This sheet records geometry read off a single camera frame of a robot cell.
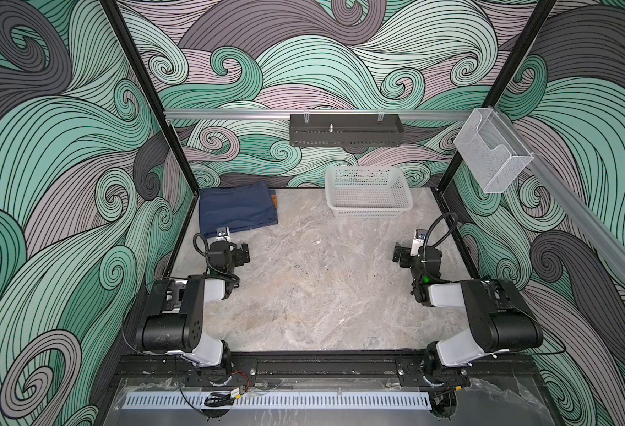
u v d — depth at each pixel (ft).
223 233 2.67
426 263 2.29
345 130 3.20
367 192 3.94
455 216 3.41
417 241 2.66
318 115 3.11
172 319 1.45
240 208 3.68
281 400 2.29
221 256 2.36
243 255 2.86
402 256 2.79
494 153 2.56
